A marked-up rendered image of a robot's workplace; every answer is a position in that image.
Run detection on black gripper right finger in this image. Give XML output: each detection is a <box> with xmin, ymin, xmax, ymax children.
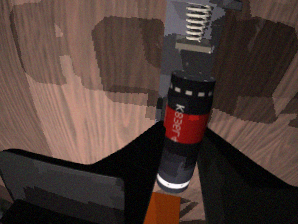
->
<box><xmin>197</xmin><ymin>128</ymin><xmax>298</xmax><ymax>224</ymax></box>

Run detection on black and red battery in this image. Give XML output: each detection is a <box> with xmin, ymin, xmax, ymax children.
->
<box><xmin>157</xmin><ymin>69</ymin><xmax>217</xmax><ymax>193</ymax></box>

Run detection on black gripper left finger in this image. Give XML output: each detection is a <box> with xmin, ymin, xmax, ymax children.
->
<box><xmin>0</xmin><ymin>121</ymin><xmax>166</xmax><ymax>224</ymax></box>

